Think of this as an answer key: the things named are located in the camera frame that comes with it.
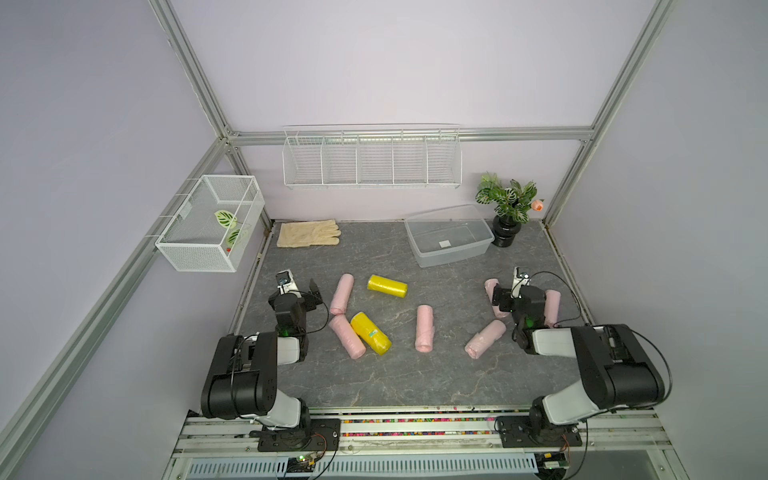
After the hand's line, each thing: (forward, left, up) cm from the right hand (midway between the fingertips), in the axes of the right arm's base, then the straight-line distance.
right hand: (512, 283), depth 95 cm
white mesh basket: (+5, +90, +20) cm, 93 cm away
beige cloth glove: (+28, +72, -6) cm, 77 cm away
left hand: (-2, +67, +3) cm, 67 cm away
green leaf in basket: (+6, +83, +24) cm, 87 cm away
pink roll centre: (-14, +29, -3) cm, 32 cm away
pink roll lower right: (-15, +9, -3) cm, 18 cm away
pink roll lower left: (-16, +52, -4) cm, 54 cm away
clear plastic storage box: (+28, +18, -8) cm, 34 cm away
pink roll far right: (-7, -12, -3) cm, 14 cm away
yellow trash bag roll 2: (-15, +45, -2) cm, 47 cm away
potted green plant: (+19, -1, +15) cm, 25 cm away
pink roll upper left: (-1, +55, -4) cm, 55 cm away
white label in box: (+23, +18, -7) cm, 30 cm away
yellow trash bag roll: (+1, +41, -3) cm, 41 cm away
